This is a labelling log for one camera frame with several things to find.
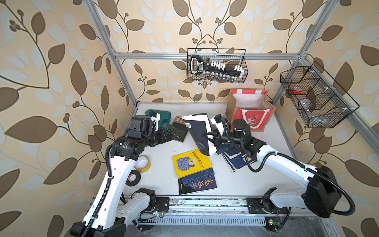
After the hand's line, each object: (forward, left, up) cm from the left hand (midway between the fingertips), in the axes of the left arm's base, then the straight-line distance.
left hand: (170, 132), depth 68 cm
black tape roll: (-12, +23, -30) cm, 40 cm away
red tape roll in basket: (+26, -68, +5) cm, 73 cm away
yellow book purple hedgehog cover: (-4, -9, -27) cm, 29 cm away
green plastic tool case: (+31, +11, -27) cm, 43 cm away
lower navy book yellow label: (-4, -36, -27) cm, 45 cm away
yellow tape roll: (-7, +17, -29) cm, 34 cm away
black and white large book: (+3, -14, +2) cm, 15 cm away
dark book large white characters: (-13, -17, -28) cm, 35 cm away
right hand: (+2, -15, -6) cm, 17 cm away
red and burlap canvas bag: (+38, -52, -20) cm, 67 cm away
